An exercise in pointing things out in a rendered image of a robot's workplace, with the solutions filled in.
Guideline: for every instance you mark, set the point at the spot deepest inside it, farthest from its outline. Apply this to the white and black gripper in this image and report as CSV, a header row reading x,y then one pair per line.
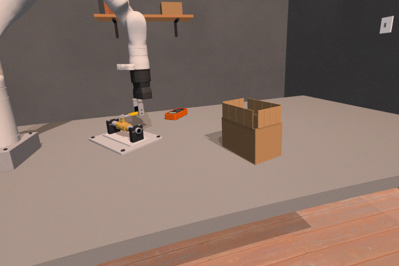
x,y
140,77

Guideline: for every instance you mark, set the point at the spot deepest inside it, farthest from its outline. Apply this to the orange digital multimeter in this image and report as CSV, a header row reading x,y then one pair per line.
x,y
176,114

